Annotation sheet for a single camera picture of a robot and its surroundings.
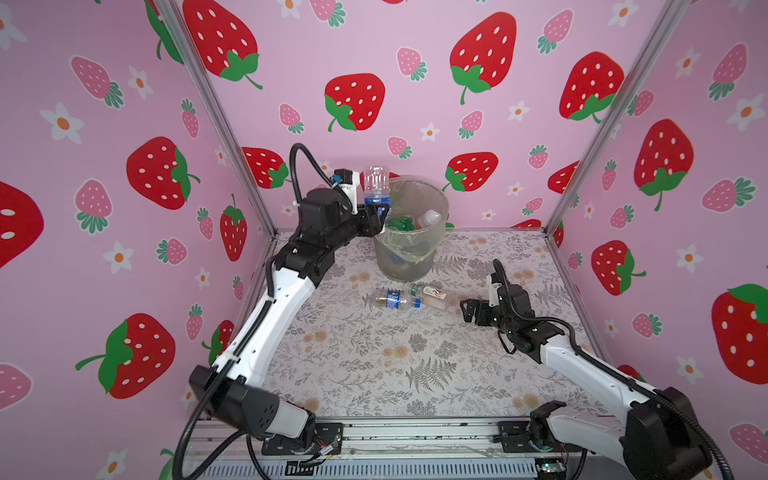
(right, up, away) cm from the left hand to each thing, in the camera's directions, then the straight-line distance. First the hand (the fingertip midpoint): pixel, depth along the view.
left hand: (382, 201), depth 69 cm
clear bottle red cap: (+14, -1, +24) cm, 28 cm away
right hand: (+26, -26, +17) cm, 41 cm away
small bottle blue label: (+2, -27, +27) cm, 38 cm away
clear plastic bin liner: (+7, -10, +21) cm, 25 cm away
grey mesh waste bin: (+9, -4, +29) cm, 31 cm away
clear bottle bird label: (+14, -26, +27) cm, 40 cm away
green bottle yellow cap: (+6, -3, +24) cm, 25 cm away
